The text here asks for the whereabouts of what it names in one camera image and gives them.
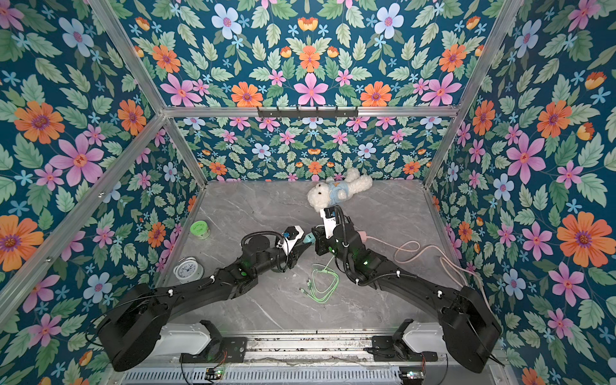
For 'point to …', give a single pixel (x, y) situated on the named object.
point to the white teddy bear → (329, 192)
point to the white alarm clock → (188, 269)
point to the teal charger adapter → (309, 238)
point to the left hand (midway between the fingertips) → (309, 238)
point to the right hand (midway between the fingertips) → (317, 225)
